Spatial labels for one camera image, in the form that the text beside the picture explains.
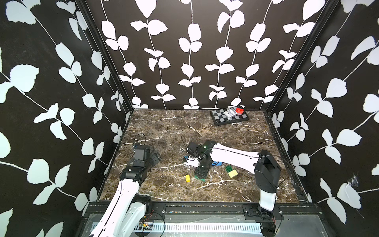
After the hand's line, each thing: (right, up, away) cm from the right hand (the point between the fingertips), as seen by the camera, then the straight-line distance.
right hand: (200, 170), depth 82 cm
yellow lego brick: (-7, -5, +2) cm, 9 cm away
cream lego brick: (+20, -3, +4) cm, 21 cm away
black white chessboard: (+22, +32, +32) cm, 50 cm away
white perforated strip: (+1, -24, -12) cm, 27 cm away
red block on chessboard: (+34, +37, +36) cm, 61 cm away
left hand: (-25, +10, 0) cm, 27 cm away
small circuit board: (-27, -24, -10) cm, 38 cm away
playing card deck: (+26, +35, +33) cm, 54 cm away
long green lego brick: (-2, -1, -7) cm, 8 cm away
